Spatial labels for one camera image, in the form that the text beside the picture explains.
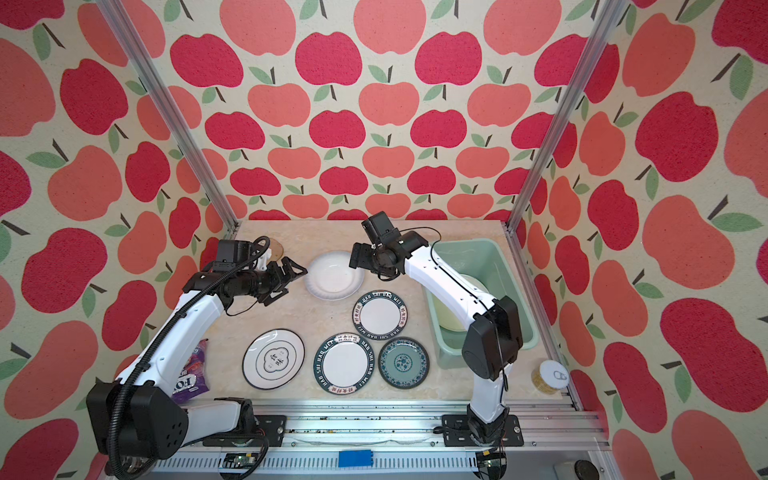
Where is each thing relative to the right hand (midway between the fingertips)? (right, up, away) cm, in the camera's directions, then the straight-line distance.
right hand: (363, 267), depth 83 cm
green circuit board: (-29, -46, -12) cm, 56 cm away
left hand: (-17, -4, -4) cm, 18 cm away
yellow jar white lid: (+50, -28, -6) cm, 58 cm away
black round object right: (+47, -41, -23) cm, 66 cm away
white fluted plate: (-13, -4, +19) cm, 23 cm away
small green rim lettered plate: (+5, -16, +14) cm, 22 cm away
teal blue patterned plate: (+12, -28, +2) cm, 30 cm away
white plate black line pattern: (-27, -27, +3) cm, 38 cm away
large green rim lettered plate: (-6, -28, +1) cm, 28 cm away
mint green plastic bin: (+40, -1, +6) cm, 41 cm away
